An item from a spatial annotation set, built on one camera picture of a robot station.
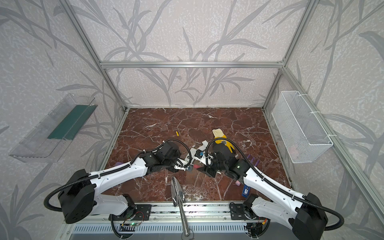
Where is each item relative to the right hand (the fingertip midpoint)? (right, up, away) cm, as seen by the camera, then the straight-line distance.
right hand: (200, 158), depth 77 cm
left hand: (-9, +1, +7) cm, 11 cm away
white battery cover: (+3, +4, +24) cm, 25 cm away
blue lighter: (+24, -17, 0) cm, 29 cm away
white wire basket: (+43, +13, -15) cm, 47 cm away
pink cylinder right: (+21, -15, +5) cm, 26 cm away
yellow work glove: (+12, +11, +25) cm, 30 cm away
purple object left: (-50, -7, +14) cm, 53 cm away
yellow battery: (-17, +10, +28) cm, 34 cm away
